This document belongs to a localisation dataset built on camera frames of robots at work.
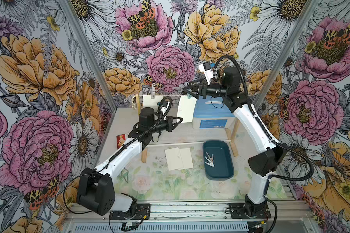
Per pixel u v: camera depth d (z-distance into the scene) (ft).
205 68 1.96
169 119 2.24
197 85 1.96
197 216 2.45
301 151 2.63
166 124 2.22
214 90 2.03
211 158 3.01
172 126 2.30
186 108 2.42
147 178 2.86
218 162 2.94
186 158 3.08
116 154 1.60
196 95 2.05
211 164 2.93
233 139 3.25
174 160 3.03
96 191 1.35
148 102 2.27
